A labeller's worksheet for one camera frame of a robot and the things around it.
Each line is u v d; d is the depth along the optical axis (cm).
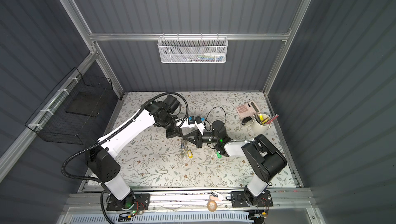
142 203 72
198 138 73
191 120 68
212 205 73
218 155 89
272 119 89
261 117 94
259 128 92
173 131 68
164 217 71
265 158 47
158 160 87
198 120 73
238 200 72
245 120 99
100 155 44
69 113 73
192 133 78
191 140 77
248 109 108
